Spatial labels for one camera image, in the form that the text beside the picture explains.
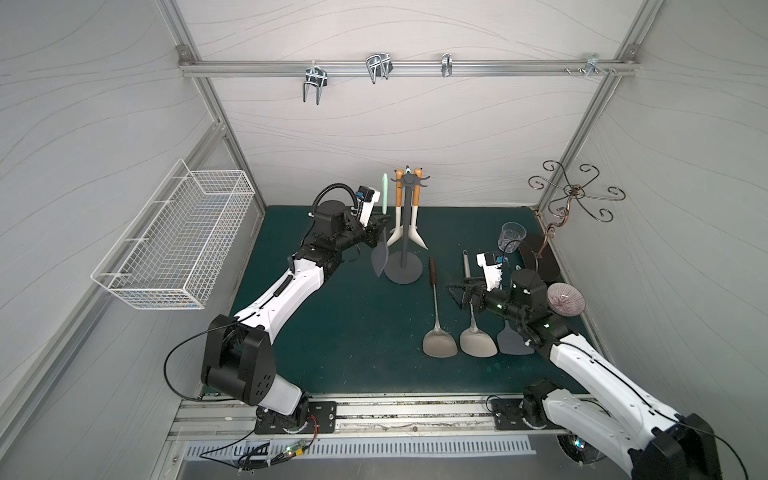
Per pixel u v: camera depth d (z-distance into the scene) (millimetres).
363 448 702
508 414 734
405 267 1024
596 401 492
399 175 741
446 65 782
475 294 675
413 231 903
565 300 930
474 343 835
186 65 765
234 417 749
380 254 858
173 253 686
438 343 849
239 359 420
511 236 1072
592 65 764
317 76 782
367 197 664
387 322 910
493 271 686
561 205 856
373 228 689
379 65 765
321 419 734
